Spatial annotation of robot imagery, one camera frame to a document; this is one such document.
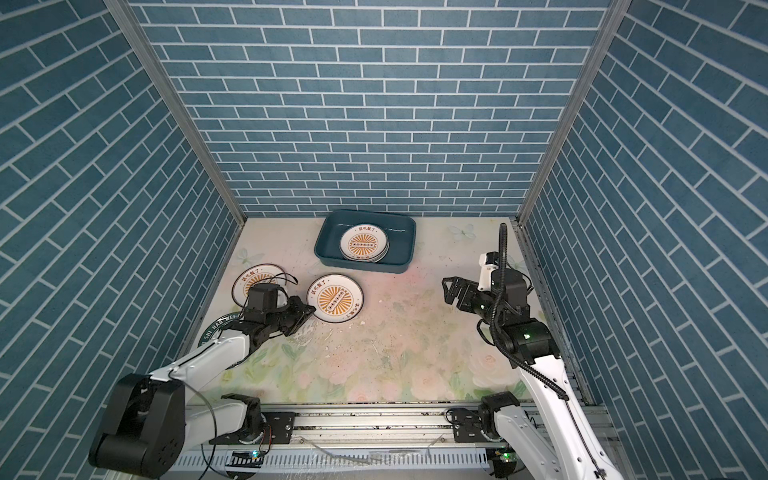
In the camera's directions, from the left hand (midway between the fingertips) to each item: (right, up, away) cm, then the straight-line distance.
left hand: (318, 306), depth 87 cm
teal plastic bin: (+24, +25, +27) cm, 45 cm away
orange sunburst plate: (+11, +19, +21) cm, 30 cm away
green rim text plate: (-33, -6, +4) cm, 34 cm away
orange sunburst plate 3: (-25, +8, +16) cm, 30 cm away
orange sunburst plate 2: (+4, +1, +6) cm, 7 cm away
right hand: (+38, +9, -14) cm, 41 cm away
